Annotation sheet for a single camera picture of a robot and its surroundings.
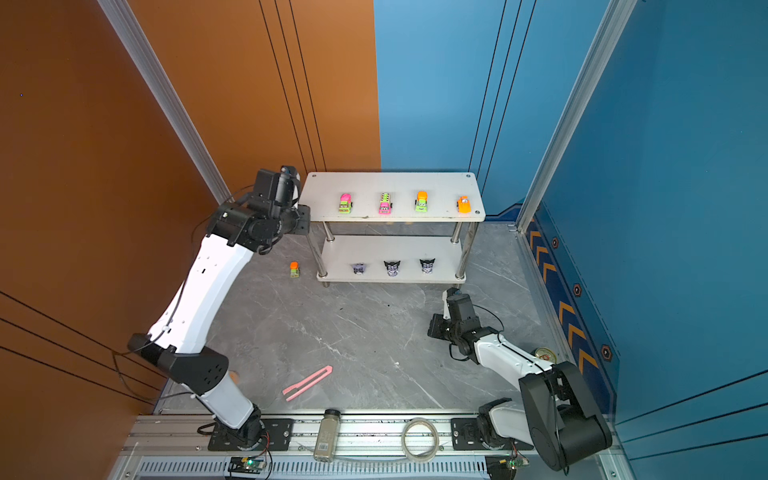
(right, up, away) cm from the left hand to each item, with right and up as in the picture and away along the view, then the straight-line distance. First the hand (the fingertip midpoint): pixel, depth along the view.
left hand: (300, 211), depth 73 cm
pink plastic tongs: (-1, -46, +7) cm, 47 cm away
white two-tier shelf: (+23, 0, +47) cm, 52 cm away
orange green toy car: (-12, -16, +30) cm, 36 cm away
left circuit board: (-12, -61, -3) cm, 62 cm away
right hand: (+34, -32, +16) cm, 49 cm away
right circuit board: (+49, -62, -3) cm, 79 cm away
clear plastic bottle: (+7, -54, -4) cm, 55 cm away
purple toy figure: (+12, -15, +21) cm, 29 cm away
